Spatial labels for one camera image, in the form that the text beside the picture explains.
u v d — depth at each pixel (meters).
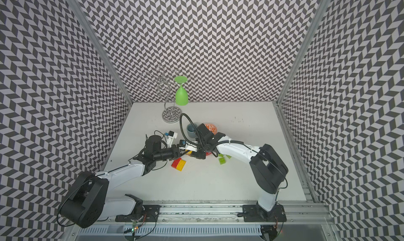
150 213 0.73
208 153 0.62
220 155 0.63
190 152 0.77
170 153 0.74
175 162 0.87
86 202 0.41
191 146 0.73
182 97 0.93
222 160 0.89
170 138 0.79
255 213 0.72
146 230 0.69
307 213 0.75
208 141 0.65
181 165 0.87
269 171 0.45
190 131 0.99
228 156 0.91
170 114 0.96
